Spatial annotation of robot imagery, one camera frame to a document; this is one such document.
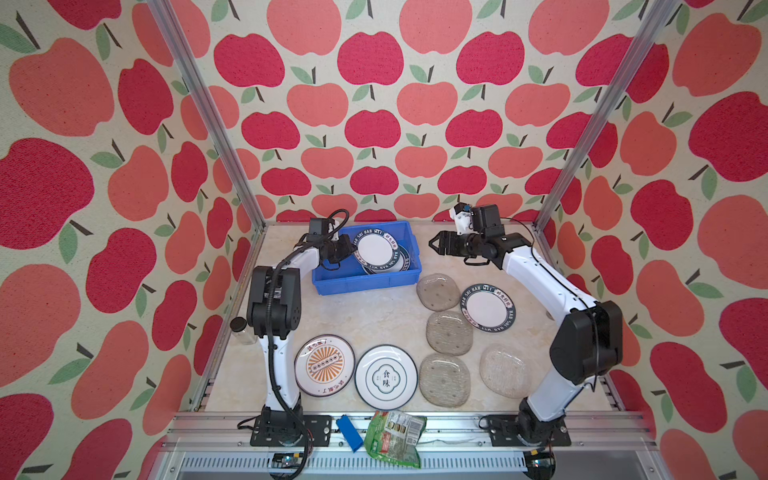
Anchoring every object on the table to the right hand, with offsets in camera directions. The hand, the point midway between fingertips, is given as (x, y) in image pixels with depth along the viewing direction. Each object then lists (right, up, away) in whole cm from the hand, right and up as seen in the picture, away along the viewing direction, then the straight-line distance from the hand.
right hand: (444, 241), depth 87 cm
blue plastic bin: (-37, -13, +14) cm, 41 cm away
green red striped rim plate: (-11, -8, +20) cm, 24 cm away
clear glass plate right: (+17, -37, -3) cm, 41 cm away
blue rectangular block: (-27, -49, -13) cm, 57 cm away
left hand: (-26, -2, +15) cm, 30 cm away
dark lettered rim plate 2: (+16, -22, +9) cm, 28 cm away
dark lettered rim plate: (-21, -2, +19) cm, 28 cm away
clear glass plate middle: (+2, -29, +4) cm, 29 cm away
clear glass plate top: (+1, -17, +14) cm, 22 cm away
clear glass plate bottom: (-1, -39, -5) cm, 40 cm away
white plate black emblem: (-17, -38, -5) cm, 42 cm away
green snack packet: (-16, -49, -15) cm, 53 cm away
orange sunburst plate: (-35, -36, -3) cm, 50 cm away
